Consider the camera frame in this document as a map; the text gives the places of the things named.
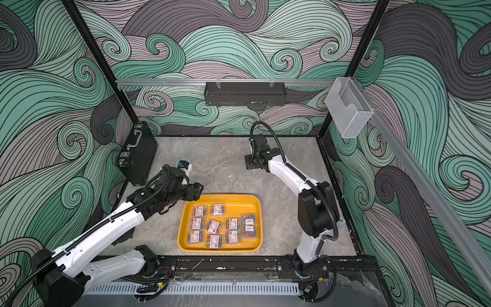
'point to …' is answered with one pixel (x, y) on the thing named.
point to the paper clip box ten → (249, 232)
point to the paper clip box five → (214, 227)
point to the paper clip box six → (195, 236)
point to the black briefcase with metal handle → (135, 159)
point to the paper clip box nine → (248, 219)
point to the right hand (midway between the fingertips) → (250, 161)
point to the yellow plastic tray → (236, 205)
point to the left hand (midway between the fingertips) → (195, 184)
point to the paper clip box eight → (233, 236)
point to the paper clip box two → (200, 211)
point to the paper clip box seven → (214, 242)
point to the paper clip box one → (218, 210)
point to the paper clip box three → (233, 224)
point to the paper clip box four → (197, 224)
